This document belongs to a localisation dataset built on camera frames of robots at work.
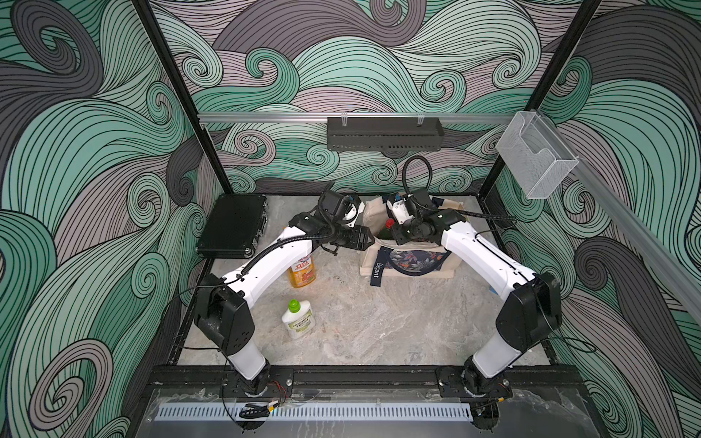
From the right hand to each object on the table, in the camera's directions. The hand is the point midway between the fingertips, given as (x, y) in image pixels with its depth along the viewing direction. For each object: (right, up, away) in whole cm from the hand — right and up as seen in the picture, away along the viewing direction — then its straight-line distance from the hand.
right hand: (393, 230), depth 86 cm
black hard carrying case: (-58, +1, +17) cm, 60 cm away
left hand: (-9, -1, -7) cm, 12 cm away
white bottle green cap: (-28, -24, -13) cm, 39 cm away
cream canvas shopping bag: (+8, -10, +2) cm, 13 cm away
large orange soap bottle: (-29, -14, 0) cm, 32 cm away
